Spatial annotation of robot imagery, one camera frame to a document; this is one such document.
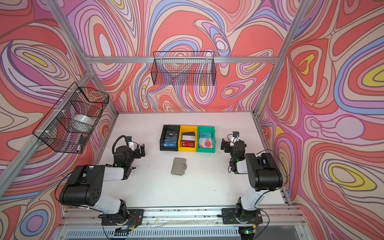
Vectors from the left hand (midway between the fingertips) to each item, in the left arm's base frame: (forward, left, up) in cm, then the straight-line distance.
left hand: (137, 143), depth 94 cm
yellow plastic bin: (+7, -32, -5) cm, 33 cm away
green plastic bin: (+12, -45, 0) cm, 46 cm away
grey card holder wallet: (-13, -27, -6) cm, 30 cm away
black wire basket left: (-10, +28, +27) cm, 40 cm away
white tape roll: (-5, +18, +26) cm, 32 cm away
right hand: (+3, -60, -2) cm, 60 cm away
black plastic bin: (+7, -19, -5) cm, 21 cm away
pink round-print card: (+6, -44, -5) cm, 45 cm away
